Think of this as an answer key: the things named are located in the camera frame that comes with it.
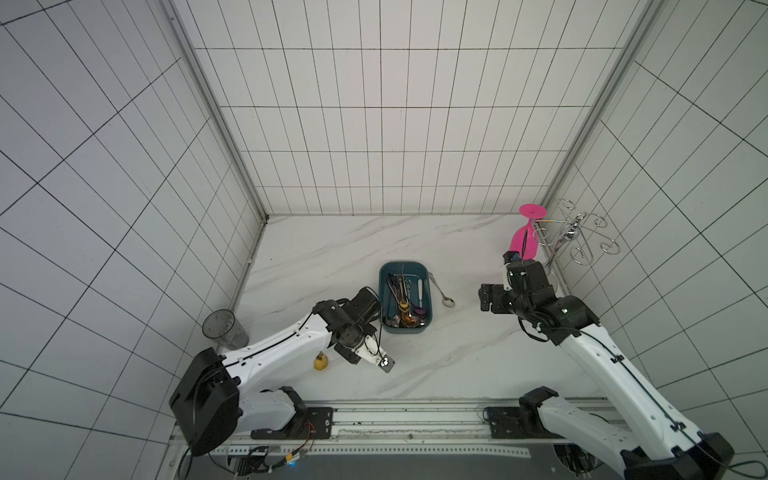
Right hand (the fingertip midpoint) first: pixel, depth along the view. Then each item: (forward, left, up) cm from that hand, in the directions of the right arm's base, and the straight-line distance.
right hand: (484, 290), depth 77 cm
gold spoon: (-16, +44, -16) cm, 49 cm away
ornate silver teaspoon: (+6, +7, -17) cm, 20 cm away
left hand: (-12, +34, -11) cm, 38 cm away
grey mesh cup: (-8, +76, -14) cm, 77 cm away
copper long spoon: (-3, +20, -15) cm, 25 cm away
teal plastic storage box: (+4, +27, -18) cm, 33 cm away
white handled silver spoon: (0, +16, -15) cm, 22 cm away
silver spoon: (-18, +28, +2) cm, 33 cm away
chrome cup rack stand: (+14, -23, +10) cm, 29 cm away
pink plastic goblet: (+21, -14, +9) cm, 27 cm away
